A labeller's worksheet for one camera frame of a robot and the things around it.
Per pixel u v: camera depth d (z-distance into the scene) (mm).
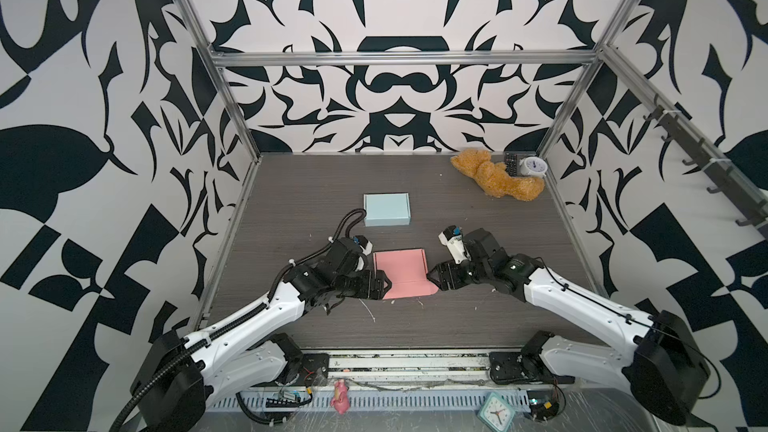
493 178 1020
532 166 1147
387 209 993
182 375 392
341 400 673
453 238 740
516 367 737
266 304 495
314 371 738
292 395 713
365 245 748
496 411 675
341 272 616
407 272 885
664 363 399
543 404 709
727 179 549
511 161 1187
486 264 624
